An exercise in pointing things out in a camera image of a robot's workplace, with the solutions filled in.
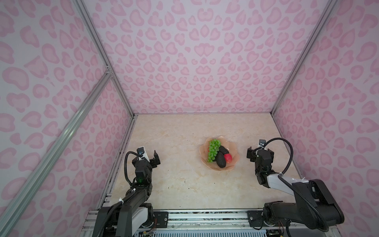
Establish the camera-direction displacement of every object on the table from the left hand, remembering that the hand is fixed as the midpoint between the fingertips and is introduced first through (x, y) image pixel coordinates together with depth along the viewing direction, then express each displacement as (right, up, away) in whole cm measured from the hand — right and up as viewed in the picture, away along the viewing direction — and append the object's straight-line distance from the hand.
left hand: (147, 150), depth 86 cm
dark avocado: (+43, -6, +1) cm, 43 cm away
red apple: (+48, -5, +4) cm, 48 cm away
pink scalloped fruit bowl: (+50, +1, +11) cm, 52 cm away
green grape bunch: (+39, +2, +3) cm, 39 cm away
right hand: (+67, +2, +4) cm, 67 cm away
